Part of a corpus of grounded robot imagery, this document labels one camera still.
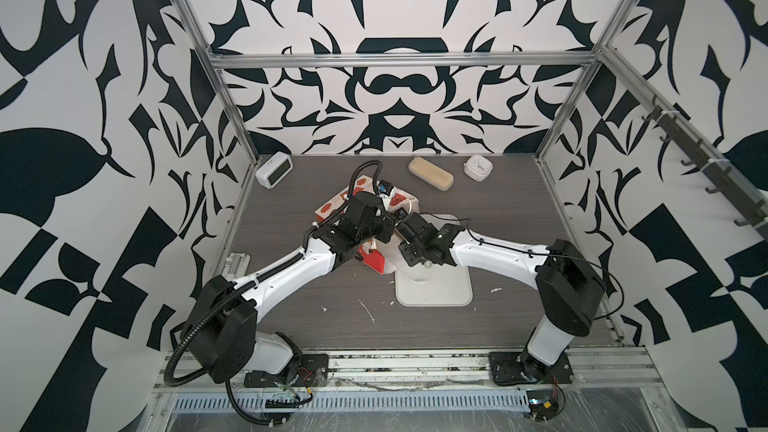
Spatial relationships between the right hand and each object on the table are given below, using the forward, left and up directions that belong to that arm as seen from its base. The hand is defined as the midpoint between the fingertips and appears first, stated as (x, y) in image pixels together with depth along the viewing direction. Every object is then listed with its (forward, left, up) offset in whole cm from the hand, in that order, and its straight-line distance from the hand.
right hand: (410, 243), depth 88 cm
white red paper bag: (-4, +11, +2) cm, 12 cm away
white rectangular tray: (-11, -9, -5) cm, 15 cm away
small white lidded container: (+34, -28, -6) cm, 45 cm away
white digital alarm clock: (+30, +46, 0) cm, 55 cm away
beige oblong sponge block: (+31, -9, -6) cm, 33 cm away
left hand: (+4, +4, +12) cm, 14 cm away
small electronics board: (-38, -29, -9) cm, 49 cm away
